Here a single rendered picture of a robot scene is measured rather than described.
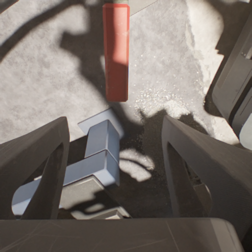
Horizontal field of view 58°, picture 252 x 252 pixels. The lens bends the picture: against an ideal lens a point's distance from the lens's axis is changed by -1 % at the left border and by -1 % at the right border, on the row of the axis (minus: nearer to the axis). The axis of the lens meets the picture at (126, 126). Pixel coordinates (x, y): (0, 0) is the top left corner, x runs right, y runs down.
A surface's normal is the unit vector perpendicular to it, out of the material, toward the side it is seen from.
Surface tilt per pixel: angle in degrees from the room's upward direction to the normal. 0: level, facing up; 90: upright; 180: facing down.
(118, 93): 0
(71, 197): 0
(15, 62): 0
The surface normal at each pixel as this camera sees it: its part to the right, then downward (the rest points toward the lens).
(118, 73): 0.03, 0.58
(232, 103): -0.97, -0.17
